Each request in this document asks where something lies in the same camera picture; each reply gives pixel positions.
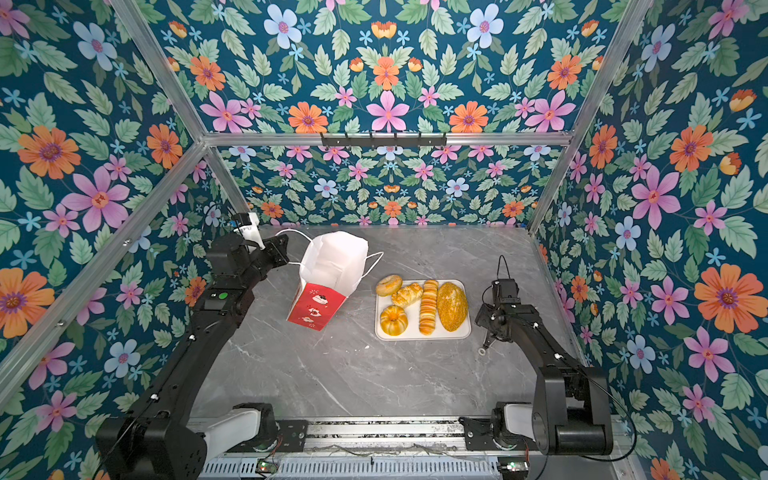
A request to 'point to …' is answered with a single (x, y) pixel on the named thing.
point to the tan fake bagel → (389, 285)
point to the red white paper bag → (332, 264)
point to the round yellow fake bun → (452, 304)
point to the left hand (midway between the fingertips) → (288, 227)
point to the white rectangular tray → (418, 309)
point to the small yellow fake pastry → (407, 295)
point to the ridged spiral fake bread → (428, 306)
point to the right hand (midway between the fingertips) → (490, 320)
